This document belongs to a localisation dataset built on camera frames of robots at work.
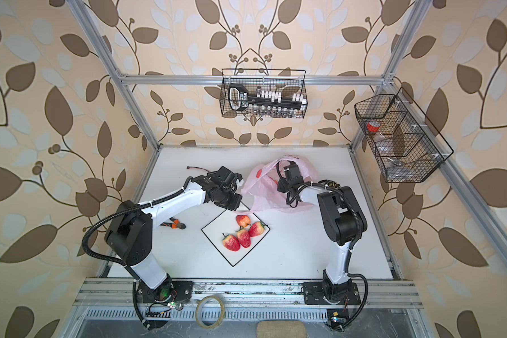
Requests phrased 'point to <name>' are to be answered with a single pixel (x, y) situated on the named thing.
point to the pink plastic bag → (260, 193)
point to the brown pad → (281, 329)
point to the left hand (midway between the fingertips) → (241, 203)
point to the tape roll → (198, 312)
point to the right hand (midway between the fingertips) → (283, 185)
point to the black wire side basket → (408, 147)
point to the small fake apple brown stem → (243, 220)
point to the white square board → (225, 223)
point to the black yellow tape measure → (330, 183)
